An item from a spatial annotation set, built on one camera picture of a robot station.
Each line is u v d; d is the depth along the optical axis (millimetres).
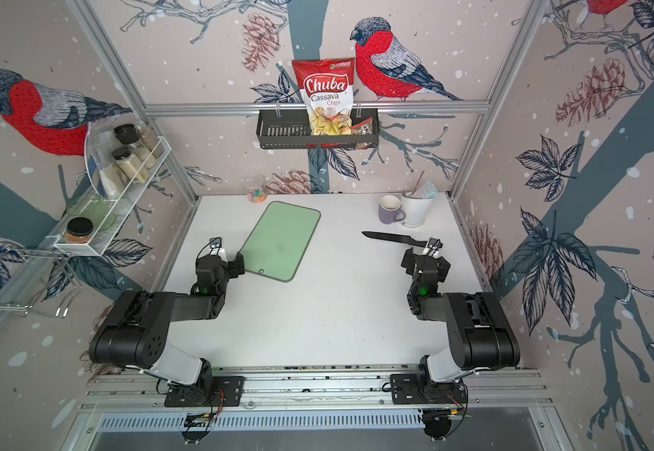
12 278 567
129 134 830
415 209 1033
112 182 704
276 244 1031
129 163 762
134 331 462
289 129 951
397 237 1115
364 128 856
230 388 731
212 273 725
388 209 1039
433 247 782
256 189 1175
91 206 699
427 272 698
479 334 444
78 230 607
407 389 729
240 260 880
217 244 813
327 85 796
